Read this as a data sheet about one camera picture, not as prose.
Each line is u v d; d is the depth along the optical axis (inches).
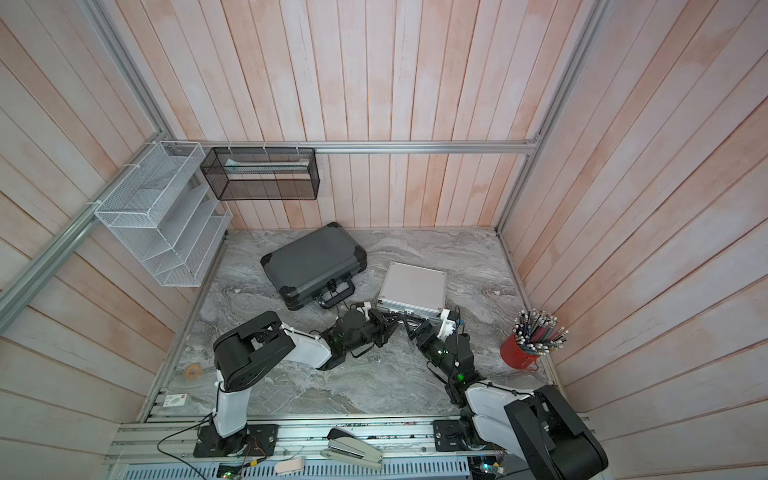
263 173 42.0
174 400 30.8
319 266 38.8
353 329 27.6
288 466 27.5
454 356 25.9
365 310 32.7
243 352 20.3
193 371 33.2
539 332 30.5
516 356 30.9
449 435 28.6
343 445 28.2
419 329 29.4
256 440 28.7
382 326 31.3
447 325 30.8
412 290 38.8
